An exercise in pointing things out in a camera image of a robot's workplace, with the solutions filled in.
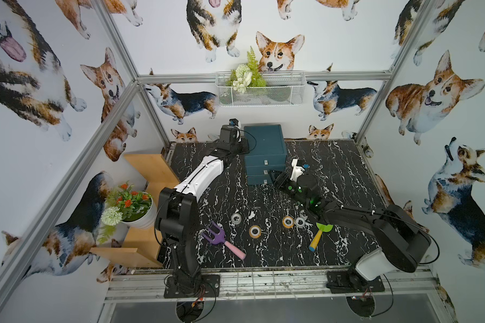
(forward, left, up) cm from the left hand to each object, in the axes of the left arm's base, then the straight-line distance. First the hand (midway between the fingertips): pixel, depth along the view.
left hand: (244, 138), depth 91 cm
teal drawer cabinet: (-10, -9, +1) cm, 14 cm away
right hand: (-15, -13, -2) cm, 20 cm away
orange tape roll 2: (-30, -19, -23) cm, 42 cm away
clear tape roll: (-30, +5, -23) cm, 38 cm away
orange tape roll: (-34, -4, -23) cm, 42 cm away
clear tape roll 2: (-30, -24, -23) cm, 45 cm away
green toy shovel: (-34, -33, -23) cm, 53 cm away
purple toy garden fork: (-37, +11, -23) cm, 45 cm away
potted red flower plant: (-32, +42, -1) cm, 53 cm away
